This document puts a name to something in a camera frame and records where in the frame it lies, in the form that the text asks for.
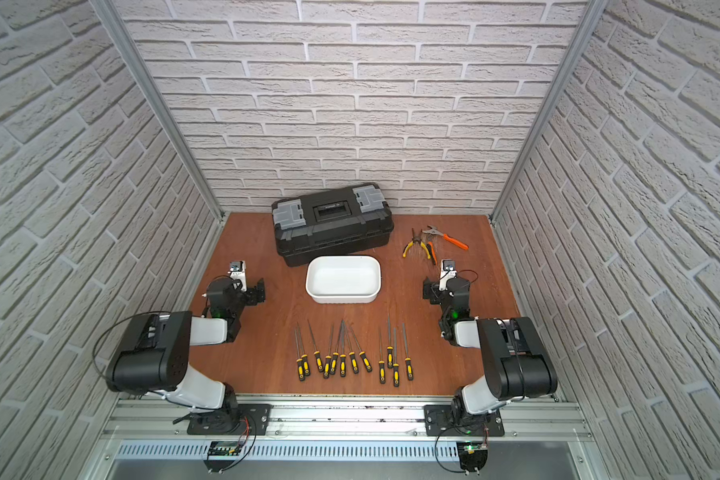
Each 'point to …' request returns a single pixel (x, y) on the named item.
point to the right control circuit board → (472, 455)
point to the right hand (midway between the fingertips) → (447, 277)
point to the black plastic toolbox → (344, 223)
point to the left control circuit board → (221, 448)
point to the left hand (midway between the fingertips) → (249, 273)
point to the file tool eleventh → (396, 374)
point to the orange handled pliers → (431, 231)
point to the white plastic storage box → (343, 279)
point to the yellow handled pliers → (410, 243)
